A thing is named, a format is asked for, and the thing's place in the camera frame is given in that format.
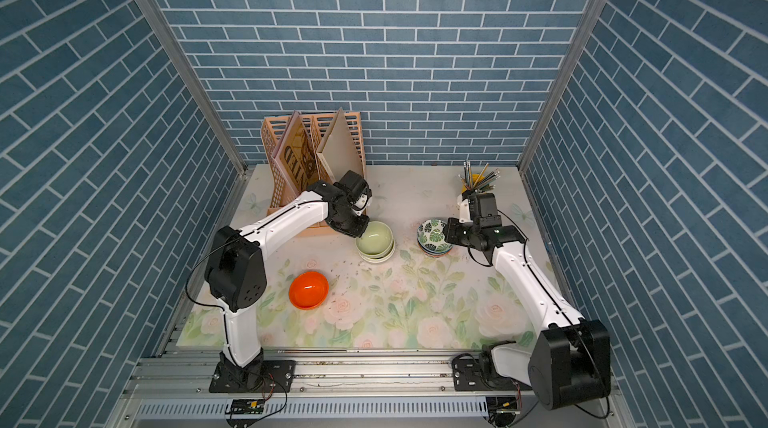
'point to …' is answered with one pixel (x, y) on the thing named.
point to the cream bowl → (392, 247)
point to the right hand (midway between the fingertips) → (448, 229)
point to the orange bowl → (307, 290)
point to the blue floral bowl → (434, 253)
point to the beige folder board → (340, 150)
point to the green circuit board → (245, 407)
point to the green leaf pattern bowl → (431, 237)
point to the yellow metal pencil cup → (474, 182)
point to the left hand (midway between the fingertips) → (368, 233)
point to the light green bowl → (377, 239)
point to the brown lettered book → (296, 154)
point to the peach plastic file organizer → (314, 124)
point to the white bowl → (377, 260)
